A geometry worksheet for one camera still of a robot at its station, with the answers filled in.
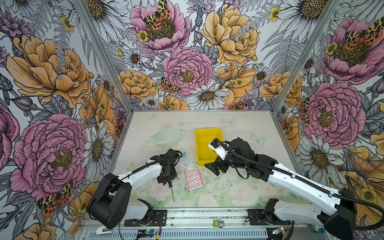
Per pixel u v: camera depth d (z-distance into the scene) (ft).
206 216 2.50
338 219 1.27
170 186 2.74
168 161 2.13
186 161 3.08
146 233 2.32
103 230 2.28
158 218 2.41
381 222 1.34
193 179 2.86
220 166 2.07
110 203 1.38
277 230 2.35
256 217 2.43
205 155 3.01
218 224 2.30
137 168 1.70
